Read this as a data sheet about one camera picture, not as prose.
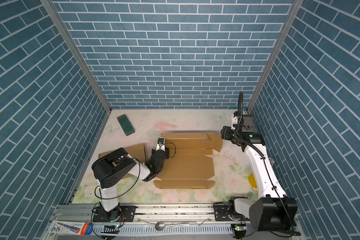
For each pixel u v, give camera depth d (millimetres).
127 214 737
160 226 692
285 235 693
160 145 788
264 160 462
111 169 502
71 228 692
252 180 858
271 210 380
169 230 705
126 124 1083
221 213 736
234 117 711
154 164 724
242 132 586
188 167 912
